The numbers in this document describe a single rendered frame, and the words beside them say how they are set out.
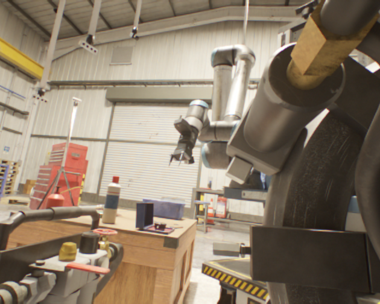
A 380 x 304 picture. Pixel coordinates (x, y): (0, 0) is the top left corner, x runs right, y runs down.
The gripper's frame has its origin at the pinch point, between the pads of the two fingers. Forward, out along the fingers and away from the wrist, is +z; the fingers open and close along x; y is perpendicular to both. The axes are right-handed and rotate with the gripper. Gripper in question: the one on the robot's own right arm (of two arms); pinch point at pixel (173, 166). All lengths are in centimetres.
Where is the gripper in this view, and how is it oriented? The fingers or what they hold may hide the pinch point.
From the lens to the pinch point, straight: 94.2
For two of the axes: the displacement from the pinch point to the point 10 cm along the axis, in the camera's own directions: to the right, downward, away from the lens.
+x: -7.8, 1.3, 6.2
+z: -2.8, 8.0, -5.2
